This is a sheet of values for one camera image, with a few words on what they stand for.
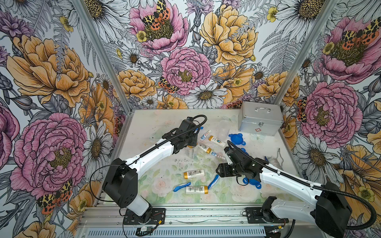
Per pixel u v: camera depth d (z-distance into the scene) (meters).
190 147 0.85
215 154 0.95
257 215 0.73
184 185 0.84
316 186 0.44
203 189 0.81
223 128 1.14
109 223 0.73
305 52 0.88
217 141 1.00
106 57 0.90
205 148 0.97
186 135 0.59
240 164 0.63
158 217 0.74
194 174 0.87
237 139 1.06
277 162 0.93
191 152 0.91
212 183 0.85
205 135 1.05
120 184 0.43
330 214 0.40
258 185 0.83
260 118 0.99
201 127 1.10
